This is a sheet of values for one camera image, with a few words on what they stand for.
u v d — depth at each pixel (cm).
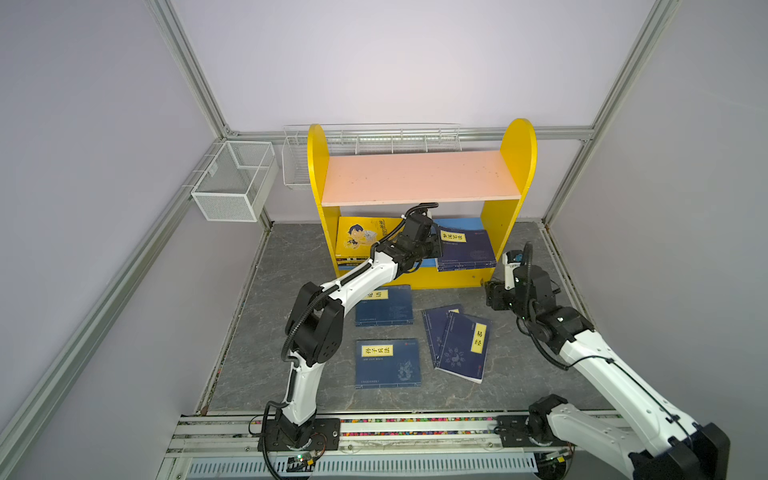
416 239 70
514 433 73
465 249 92
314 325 52
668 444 39
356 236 89
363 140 94
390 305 96
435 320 94
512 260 68
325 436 74
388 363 85
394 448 73
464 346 87
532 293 57
